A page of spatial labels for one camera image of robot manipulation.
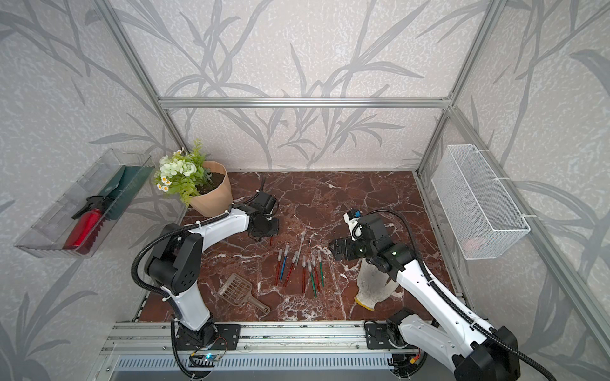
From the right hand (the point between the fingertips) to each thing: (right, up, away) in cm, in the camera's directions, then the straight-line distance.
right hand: (339, 241), depth 78 cm
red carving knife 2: (-17, -10, +12) cm, 23 cm away
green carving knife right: (-6, -12, +11) cm, 17 cm away
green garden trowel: (-68, +19, -4) cm, 71 cm away
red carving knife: (-23, -12, +11) cm, 28 cm away
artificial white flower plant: (-53, +23, +1) cm, 58 cm away
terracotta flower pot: (-47, +14, +13) cm, 51 cm away
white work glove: (+13, -17, +6) cm, 22 cm away
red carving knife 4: (-8, -13, +9) cm, 18 cm away
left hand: (-25, +1, +17) cm, 30 cm away
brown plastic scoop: (-36, -18, +5) cm, 41 cm away
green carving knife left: (-10, -13, +10) cm, 19 cm away
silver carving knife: (-13, -2, +18) cm, 23 cm away
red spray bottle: (-66, +8, -19) cm, 69 cm away
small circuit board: (-40, -33, -7) cm, 52 cm away
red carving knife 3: (-12, -14, +10) cm, 21 cm away
